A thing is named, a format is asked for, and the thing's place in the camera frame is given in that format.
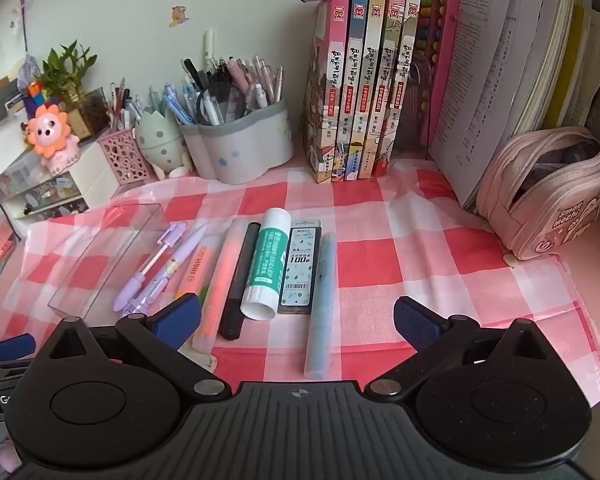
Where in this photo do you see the pink pencil case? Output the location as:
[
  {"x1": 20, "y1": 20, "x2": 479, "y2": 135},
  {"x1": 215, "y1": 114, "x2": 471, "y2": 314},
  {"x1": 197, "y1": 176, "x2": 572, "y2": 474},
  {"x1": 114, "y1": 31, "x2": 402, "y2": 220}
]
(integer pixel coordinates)
[{"x1": 475, "y1": 126, "x2": 600, "y2": 261}]

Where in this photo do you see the stack of printed papers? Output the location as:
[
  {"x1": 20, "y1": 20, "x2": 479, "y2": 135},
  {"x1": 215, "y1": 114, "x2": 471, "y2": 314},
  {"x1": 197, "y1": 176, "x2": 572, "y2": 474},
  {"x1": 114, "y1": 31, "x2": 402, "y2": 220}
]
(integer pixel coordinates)
[{"x1": 427, "y1": 0, "x2": 600, "y2": 211}]

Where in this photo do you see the clear plastic box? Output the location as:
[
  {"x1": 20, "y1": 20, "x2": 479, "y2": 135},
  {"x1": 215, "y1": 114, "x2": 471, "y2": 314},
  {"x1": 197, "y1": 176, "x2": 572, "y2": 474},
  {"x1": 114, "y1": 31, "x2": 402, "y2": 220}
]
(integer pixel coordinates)
[{"x1": 47, "y1": 202, "x2": 170, "y2": 320}]

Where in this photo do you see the white drawer cabinet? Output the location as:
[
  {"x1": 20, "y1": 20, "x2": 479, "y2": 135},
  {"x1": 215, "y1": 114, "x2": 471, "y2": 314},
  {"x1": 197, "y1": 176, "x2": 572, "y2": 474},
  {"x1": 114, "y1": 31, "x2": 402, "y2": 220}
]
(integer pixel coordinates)
[{"x1": 0, "y1": 132, "x2": 123, "y2": 211}]

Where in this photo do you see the white grey pen holder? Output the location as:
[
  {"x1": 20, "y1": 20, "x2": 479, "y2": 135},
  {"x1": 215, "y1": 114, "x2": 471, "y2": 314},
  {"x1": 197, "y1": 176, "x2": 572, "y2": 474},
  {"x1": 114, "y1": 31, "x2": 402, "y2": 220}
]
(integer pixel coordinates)
[{"x1": 179, "y1": 96, "x2": 295, "y2": 186}]

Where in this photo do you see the olive spine comic book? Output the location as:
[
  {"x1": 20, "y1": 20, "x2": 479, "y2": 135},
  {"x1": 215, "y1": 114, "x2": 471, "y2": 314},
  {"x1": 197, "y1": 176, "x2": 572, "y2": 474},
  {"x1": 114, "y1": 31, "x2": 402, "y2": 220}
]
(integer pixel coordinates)
[{"x1": 375, "y1": 0, "x2": 406, "y2": 177}]

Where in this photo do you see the red checkered tablecloth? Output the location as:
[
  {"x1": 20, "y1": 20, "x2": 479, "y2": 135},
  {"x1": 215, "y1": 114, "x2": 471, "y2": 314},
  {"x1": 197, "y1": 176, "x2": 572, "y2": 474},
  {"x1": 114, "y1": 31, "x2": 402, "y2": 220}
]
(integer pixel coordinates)
[{"x1": 0, "y1": 157, "x2": 600, "y2": 411}]

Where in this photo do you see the purple hanging ornament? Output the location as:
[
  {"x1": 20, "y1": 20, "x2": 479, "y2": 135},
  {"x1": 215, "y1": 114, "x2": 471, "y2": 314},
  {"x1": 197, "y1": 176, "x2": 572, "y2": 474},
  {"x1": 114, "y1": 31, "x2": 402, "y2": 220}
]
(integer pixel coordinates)
[{"x1": 10, "y1": 0, "x2": 43, "y2": 86}]

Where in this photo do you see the pink abacus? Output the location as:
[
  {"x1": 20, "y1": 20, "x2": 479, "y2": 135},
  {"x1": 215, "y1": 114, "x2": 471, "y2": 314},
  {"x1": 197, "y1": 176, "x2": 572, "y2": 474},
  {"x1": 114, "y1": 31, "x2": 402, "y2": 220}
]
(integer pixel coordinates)
[{"x1": 417, "y1": 0, "x2": 463, "y2": 148}]

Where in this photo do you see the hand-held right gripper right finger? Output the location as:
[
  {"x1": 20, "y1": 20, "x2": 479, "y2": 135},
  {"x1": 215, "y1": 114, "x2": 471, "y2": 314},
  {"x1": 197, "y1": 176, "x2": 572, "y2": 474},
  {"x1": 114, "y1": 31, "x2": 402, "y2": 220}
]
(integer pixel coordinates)
[{"x1": 364, "y1": 296, "x2": 565, "y2": 402}]

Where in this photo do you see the purple pen with white middle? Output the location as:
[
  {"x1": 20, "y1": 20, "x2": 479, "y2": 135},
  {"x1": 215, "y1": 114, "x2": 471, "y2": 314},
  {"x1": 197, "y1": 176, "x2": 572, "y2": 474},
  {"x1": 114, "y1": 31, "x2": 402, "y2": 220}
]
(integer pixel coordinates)
[{"x1": 114, "y1": 221, "x2": 188, "y2": 311}]

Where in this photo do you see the blue spine comic book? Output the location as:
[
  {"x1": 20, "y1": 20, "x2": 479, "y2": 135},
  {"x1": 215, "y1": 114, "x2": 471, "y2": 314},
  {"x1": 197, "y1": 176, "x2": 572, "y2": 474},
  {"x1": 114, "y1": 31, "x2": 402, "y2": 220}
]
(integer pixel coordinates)
[{"x1": 332, "y1": 0, "x2": 368, "y2": 182}]

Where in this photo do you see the black magnifying glass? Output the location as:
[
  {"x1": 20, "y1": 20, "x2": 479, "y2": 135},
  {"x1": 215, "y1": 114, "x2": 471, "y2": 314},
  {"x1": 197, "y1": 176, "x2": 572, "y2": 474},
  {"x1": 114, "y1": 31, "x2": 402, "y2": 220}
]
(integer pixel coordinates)
[{"x1": 196, "y1": 84, "x2": 246, "y2": 126}]

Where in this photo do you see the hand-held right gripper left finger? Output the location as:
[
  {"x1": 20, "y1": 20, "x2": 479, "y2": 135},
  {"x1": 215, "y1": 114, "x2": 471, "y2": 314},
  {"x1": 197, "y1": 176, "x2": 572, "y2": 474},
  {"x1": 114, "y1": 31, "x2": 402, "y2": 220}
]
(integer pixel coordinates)
[{"x1": 32, "y1": 294, "x2": 232, "y2": 405}]

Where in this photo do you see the brown printed card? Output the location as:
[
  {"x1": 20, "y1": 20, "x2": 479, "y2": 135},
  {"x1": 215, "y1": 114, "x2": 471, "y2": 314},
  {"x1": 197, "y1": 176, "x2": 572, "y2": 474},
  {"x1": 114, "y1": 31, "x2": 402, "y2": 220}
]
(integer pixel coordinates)
[{"x1": 68, "y1": 110, "x2": 93, "y2": 139}]

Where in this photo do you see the bunch of assorted pens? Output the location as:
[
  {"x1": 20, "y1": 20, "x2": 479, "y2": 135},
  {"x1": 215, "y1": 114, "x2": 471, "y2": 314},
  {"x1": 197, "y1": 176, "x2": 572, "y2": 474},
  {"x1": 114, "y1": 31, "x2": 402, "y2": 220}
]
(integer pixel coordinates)
[{"x1": 181, "y1": 29, "x2": 286, "y2": 126}]

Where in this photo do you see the clear drawer organizer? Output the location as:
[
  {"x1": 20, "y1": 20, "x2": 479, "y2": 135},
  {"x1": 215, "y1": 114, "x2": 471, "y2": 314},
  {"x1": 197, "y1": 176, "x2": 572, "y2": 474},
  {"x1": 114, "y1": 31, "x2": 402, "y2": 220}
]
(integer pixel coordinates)
[{"x1": 0, "y1": 170, "x2": 91, "y2": 221}]

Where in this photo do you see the glass planter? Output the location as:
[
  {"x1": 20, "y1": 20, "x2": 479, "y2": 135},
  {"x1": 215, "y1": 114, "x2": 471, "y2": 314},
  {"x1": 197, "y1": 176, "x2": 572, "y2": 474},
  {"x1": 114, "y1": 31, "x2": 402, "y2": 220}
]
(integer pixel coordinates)
[{"x1": 67, "y1": 87, "x2": 112, "y2": 141}]

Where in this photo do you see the grey box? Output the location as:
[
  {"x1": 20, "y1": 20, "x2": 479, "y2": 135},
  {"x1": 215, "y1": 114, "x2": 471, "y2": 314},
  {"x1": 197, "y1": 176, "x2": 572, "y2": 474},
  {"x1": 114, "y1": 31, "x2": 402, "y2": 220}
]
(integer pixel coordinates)
[{"x1": 0, "y1": 75, "x2": 26, "y2": 136}]

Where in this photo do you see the yellow spine comic book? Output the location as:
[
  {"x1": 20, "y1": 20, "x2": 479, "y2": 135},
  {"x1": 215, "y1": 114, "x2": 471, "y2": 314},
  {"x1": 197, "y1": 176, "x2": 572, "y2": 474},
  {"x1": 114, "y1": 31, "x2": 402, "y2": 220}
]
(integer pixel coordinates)
[{"x1": 357, "y1": 0, "x2": 387, "y2": 180}]

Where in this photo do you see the colourful puzzle cube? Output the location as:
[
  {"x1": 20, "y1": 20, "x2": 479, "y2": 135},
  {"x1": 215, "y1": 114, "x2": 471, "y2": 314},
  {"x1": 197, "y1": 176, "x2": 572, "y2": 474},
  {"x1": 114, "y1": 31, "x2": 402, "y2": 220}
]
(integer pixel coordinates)
[{"x1": 25, "y1": 80, "x2": 48, "y2": 116}]

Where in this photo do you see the beige spine comic book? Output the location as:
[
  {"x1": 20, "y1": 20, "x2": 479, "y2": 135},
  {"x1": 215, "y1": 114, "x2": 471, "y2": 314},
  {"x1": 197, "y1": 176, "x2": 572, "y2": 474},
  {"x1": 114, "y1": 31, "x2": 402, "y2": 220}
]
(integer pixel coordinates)
[{"x1": 385, "y1": 0, "x2": 422, "y2": 163}]

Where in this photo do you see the black marker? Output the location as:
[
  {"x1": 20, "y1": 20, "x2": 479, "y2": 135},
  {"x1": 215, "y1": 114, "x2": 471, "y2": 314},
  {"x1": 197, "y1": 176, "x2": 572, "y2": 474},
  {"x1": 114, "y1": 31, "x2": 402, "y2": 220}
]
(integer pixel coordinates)
[{"x1": 218, "y1": 222, "x2": 262, "y2": 342}]

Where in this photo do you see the bunch of red black pens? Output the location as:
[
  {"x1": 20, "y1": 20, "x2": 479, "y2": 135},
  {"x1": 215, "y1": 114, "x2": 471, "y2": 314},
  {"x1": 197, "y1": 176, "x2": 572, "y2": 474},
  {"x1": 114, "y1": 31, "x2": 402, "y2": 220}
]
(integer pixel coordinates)
[{"x1": 107, "y1": 77, "x2": 143, "y2": 133}]

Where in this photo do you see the green bamboo plant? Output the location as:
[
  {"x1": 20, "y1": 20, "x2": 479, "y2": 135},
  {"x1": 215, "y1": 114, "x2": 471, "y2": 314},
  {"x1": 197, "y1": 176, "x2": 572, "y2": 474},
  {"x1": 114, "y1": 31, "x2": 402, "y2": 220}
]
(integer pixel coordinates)
[{"x1": 34, "y1": 40, "x2": 98, "y2": 106}]

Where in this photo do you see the pink spine comic book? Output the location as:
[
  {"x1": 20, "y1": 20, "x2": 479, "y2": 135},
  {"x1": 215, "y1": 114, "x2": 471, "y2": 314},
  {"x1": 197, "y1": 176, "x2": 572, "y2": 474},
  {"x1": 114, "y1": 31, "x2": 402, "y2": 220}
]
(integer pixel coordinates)
[{"x1": 302, "y1": 0, "x2": 351, "y2": 183}]

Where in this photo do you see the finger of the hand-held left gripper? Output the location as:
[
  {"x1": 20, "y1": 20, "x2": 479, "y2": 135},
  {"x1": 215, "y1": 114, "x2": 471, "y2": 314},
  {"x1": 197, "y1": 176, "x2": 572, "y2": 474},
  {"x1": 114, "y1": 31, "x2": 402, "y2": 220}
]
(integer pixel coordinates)
[{"x1": 0, "y1": 332, "x2": 37, "y2": 367}]

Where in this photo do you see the orange highlighter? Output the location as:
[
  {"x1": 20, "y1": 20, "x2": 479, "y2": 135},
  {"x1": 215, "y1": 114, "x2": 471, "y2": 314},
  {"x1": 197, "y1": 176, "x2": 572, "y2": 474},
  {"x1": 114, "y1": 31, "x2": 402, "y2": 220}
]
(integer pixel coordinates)
[{"x1": 174, "y1": 234, "x2": 218, "y2": 306}]

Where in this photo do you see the pink orange lion toy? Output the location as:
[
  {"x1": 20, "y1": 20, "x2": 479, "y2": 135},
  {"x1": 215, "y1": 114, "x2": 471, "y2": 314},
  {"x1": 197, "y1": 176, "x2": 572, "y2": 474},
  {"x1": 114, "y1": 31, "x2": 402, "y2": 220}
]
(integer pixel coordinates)
[{"x1": 22, "y1": 102, "x2": 81, "y2": 173}]

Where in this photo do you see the pink perforated pen holder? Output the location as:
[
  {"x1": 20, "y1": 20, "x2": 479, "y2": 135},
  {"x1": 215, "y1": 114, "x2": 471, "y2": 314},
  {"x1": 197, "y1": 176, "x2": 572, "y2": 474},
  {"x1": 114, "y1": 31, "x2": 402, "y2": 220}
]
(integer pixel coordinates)
[{"x1": 97, "y1": 127, "x2": 157, "y2": 186}]

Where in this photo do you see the pencil lead refill case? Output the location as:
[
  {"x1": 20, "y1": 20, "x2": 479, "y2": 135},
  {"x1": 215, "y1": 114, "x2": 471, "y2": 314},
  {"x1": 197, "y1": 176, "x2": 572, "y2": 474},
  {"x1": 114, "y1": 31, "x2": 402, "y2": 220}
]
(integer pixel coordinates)
[{"x1": 278, "y1": 220, "x2": 324, "y2": 317}]

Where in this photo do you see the green egg-shaped pen holder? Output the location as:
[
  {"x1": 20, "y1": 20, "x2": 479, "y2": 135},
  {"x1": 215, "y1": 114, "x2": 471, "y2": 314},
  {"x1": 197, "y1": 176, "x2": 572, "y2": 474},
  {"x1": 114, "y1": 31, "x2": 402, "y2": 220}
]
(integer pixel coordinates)
[{"x1": 134, "y1": 107, "x2": 193, "y2": 181}]

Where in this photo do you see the green white glue stick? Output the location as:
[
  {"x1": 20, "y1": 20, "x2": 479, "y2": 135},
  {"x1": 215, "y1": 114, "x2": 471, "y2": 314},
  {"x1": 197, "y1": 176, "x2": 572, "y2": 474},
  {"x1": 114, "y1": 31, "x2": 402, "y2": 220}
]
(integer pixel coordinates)
[{"x1": 240, "y1": 208, "x2": 293, "y2": 321}]

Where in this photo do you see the orange translucent pen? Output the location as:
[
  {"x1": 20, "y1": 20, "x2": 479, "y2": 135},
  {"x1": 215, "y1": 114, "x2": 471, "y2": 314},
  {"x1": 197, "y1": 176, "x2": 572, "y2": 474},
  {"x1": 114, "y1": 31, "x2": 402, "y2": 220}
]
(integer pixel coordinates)
[{"x1": 192, "y1": 217, "x2": 251, "y2": 355}]

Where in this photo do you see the bunch of grey clear pens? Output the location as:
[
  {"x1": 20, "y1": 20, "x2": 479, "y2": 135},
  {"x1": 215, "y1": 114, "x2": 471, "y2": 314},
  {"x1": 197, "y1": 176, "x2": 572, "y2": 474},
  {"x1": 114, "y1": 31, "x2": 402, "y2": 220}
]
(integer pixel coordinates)
[{"x1": 145, "y1": 85, "x2": 188, "y2": 123}]

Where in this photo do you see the lavender printed pen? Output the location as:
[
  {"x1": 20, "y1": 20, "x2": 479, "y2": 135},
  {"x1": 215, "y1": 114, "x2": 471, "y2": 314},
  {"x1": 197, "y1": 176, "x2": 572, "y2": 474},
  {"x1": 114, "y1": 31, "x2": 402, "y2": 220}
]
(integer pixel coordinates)
[{"x1": 130, "y1": 225, "x2": 208, "y2": 316}]

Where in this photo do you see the blue translucent pen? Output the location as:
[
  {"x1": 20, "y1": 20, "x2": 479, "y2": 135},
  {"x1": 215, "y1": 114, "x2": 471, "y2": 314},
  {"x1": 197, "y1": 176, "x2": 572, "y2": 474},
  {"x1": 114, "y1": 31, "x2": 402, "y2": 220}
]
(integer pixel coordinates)
[{"x1": 305, "y1": 231, "x2": 339, "y2": 381}]

